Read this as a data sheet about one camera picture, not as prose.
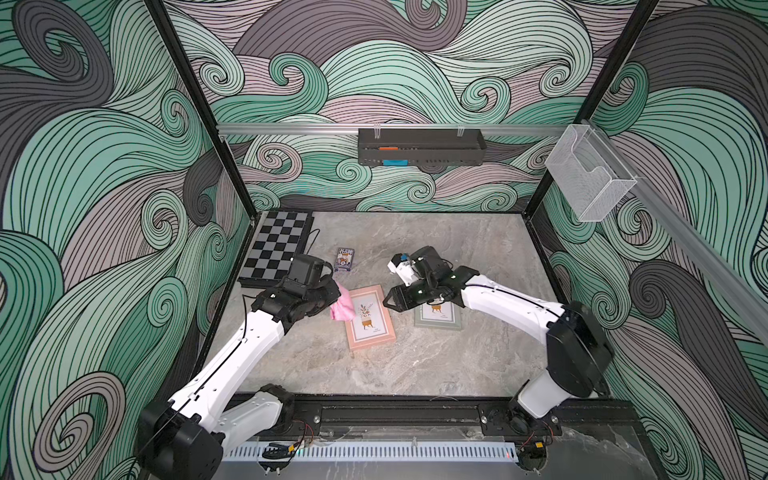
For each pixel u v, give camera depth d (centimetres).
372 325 89
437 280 66
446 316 91
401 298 73
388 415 74
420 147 95
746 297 51
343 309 75
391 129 95
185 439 36
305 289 58
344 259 104
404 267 76
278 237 107
